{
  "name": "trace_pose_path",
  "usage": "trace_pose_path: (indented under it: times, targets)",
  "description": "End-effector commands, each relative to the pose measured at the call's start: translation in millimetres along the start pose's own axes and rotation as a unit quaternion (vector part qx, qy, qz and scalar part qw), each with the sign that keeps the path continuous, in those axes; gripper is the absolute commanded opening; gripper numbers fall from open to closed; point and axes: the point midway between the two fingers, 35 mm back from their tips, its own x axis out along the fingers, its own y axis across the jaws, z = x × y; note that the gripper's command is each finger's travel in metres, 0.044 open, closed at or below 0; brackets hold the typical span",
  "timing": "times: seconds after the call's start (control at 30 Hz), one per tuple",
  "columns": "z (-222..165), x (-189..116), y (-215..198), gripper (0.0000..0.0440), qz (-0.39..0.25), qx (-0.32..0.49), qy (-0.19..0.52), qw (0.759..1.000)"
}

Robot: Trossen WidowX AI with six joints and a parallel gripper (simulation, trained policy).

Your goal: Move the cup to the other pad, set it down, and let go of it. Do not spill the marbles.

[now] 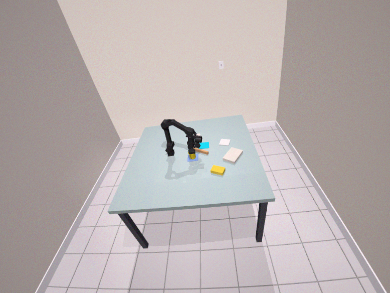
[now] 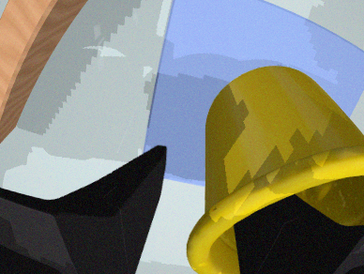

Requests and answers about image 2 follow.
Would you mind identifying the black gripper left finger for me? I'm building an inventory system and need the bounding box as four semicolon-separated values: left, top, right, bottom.
0;145;167;274

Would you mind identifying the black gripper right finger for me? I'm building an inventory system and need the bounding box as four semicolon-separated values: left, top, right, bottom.
235;194;364;274

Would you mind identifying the brown wooden plank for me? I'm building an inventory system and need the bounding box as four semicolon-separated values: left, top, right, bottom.
0;0;87;144

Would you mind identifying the olive yellow cup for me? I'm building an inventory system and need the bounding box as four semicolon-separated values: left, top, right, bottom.
186;65;364;274

